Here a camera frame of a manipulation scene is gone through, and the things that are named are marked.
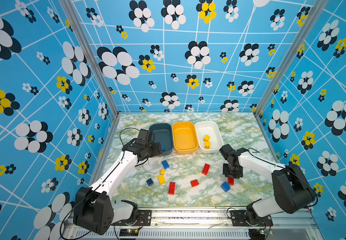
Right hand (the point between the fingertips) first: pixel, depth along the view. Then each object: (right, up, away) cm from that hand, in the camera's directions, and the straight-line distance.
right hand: (229, 175), depth 88 cm
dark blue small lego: (-47, -2, -4) cm, 47 cm away
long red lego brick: (-35, -6, -7) cm, 36 cm away
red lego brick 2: (-1, -2, -4) cm, 4 cm away
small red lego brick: (-21, -3, -3) cm, 22 cm away
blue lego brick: (-41, +15, +11) cm, 45 cm away
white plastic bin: (-7, +28, +21) cm, 36 cm away
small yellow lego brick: (-41, +2, +1) cm, 41 cm away
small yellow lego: (-11, +21, +14) cm, 28 cm away
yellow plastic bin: (-26, +20, +15) cm, 36 cm away
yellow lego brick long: (-41, -1, -2) cm, 41 cm away
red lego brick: (-14, +3, +1) cm, 15 cm away
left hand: (-43, +16, -4) cm, 46 cm away
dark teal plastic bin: (-42, +24, +22) cm, 53 cm away
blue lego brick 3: (-4, -4, -6) cm, 9 cm away
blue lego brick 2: (-39, +6, +3) cm, 39 cm away
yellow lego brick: (-11, +17, +11) cm, 23 cm away
